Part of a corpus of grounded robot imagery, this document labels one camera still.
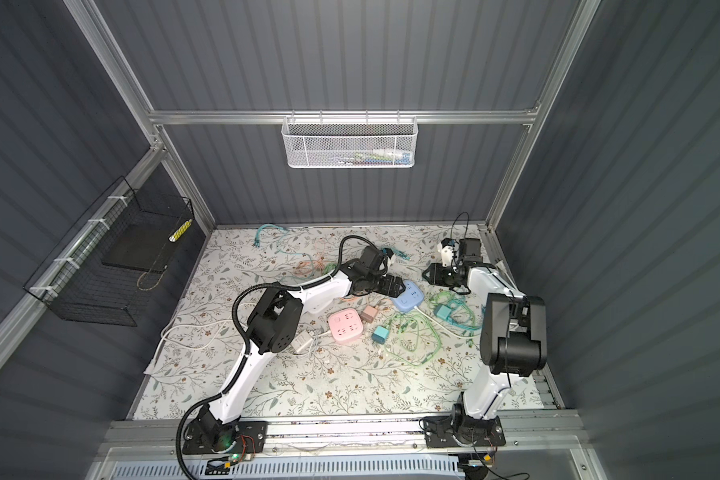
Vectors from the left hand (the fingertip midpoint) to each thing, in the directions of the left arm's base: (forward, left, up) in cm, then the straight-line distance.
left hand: (397, 285), depth 100 cm
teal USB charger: (-17, +7, -1) cm, 19 cm away
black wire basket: (-5, +75, +26) cm, 79 cm away
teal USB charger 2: (-11, -13, 0) cm, 17 cm away
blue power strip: (-5, -4, 0) cm, 7 cm away
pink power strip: (-13, +18, -1) cm, 22 cm away
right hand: (-1, -12, +5) cm, 13 cm away
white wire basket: (+60, +14, +19) cm, 65 cm away
